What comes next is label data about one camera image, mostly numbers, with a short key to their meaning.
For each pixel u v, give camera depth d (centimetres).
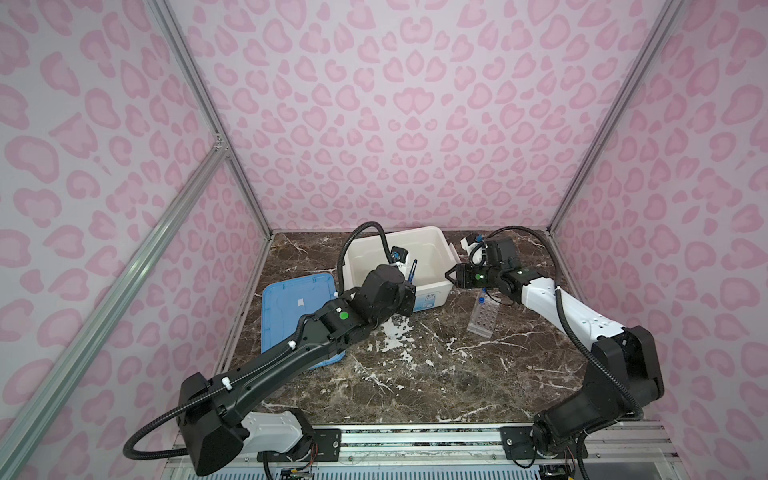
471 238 78
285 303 101
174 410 37
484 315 95
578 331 49
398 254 62
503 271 66
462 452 73
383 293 51
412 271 73
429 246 102
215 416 38
